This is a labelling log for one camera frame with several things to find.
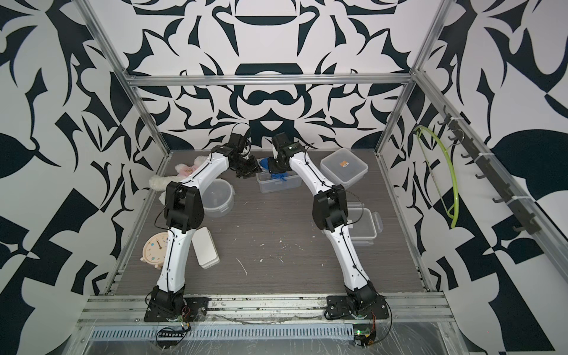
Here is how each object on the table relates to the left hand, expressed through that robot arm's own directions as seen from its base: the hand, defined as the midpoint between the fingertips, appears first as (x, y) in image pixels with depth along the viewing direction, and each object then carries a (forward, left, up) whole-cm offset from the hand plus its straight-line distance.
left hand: (259, 167), depth 101 cm
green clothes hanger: (-33, -61, +21) cm, 72 cm away
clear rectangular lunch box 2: (+1, -39, -2) cm, 39 cm away
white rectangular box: (-34, +19, -5) cm, 40 cm away
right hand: (+1, -5, +1) cm, 6 cm away
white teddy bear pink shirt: (-6, +43, -1) cm, 43 cm away
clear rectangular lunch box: (-7, -5, -3) cm, 9 cm away
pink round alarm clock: (-33, +39, -8) cm, 52 cm away
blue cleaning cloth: (-7, -8, +2) cm, 11 cm away
